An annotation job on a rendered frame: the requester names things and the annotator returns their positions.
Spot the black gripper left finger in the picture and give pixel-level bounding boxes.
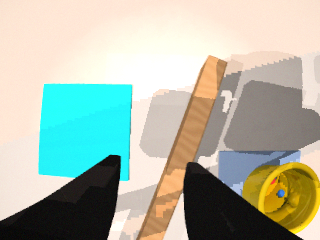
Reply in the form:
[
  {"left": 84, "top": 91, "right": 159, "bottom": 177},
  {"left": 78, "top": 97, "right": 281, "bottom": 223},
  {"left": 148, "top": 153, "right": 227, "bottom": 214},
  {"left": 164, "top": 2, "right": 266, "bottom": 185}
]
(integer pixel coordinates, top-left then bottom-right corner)
[{"left": 0, "top": 153, "right": 121, "bottom": 240}]

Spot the wooden plank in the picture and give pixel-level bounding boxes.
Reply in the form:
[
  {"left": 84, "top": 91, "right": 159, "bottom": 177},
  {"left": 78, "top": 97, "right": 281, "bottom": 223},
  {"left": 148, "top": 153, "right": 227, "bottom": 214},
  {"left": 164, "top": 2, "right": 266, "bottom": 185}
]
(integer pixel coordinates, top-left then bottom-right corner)
[{"left": 136, "top": 56, "right": 228, "bottom": 240}]

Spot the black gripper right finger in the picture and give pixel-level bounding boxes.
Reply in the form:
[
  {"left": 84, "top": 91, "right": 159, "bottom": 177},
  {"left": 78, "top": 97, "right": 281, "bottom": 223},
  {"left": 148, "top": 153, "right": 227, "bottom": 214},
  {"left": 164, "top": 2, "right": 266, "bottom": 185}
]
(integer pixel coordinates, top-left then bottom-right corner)
[{"left": 183, "top": 161, "right": 304, "bottom": 240}]

